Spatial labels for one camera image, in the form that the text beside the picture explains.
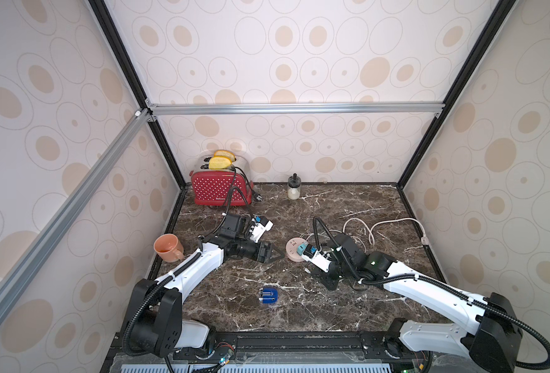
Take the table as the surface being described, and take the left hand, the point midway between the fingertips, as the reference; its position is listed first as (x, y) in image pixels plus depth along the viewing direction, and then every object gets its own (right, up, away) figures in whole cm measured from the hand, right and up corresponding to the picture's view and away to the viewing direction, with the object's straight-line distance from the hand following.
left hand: (281, 254), depth 78 cm
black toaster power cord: (-13, +21, +35) cm, 42 cm away
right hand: (+11, -7, -1) cm, 13 cm away
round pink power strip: (+4, -2, +15) cm, 16 cm away
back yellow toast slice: (-27, +41, +28) cm, 56 cm away
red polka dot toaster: (-27, +24, +25) cm, 44 cm away
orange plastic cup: (-43, 0, +11) cm, 45 cm away
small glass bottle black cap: (+6, +25, +31) cm, 40 cm away
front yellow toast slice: (-27, +35, +24) cm, 51 cm away
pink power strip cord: (+61, +1, +21) cm, 65 cm away
